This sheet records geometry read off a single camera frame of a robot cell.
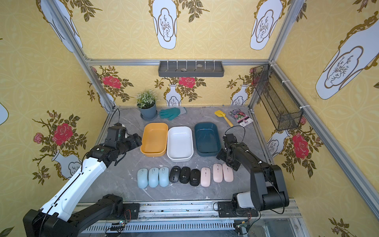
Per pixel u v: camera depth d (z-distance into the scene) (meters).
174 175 0.84
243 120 1.13
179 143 0.99
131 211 0.73
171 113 1.14
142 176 0.84
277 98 0.88
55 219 0.37
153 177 0.83
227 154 0.67
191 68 0.92
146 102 1.03
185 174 0.84
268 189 0.43
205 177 0.84
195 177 0.83
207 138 1.45
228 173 0.86
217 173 0.86
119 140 0.60
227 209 0.74
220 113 1.15
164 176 0.84
